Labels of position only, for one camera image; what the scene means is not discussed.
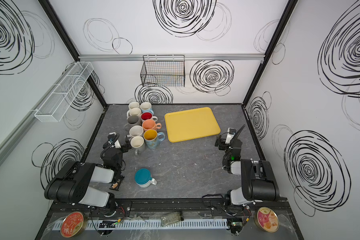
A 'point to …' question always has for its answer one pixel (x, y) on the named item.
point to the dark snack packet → (115, 186)
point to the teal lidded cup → (143, 178)
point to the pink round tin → (266, 218)
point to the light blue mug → (146, 107)
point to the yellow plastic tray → (191, 124)
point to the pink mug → (134, 111)
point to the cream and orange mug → (150, 124)
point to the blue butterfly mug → (152, 138)
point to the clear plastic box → (172, 218)
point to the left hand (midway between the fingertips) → (119, 137)
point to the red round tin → (73, 224)
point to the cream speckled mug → (136, 130)
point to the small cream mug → (147, 115)
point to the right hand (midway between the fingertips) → (224, 135)
